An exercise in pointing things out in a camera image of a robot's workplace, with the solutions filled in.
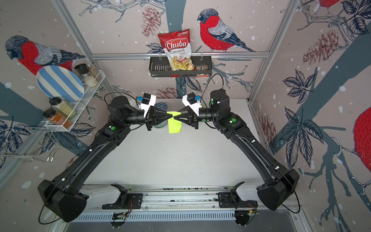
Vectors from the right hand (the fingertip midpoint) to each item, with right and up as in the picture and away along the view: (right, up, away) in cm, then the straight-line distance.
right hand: (176, 114), depth 60 cm
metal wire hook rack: (-60, -11, -3) cm, 61 cm away
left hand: (-1, 0, -2) cm, 3 cm away
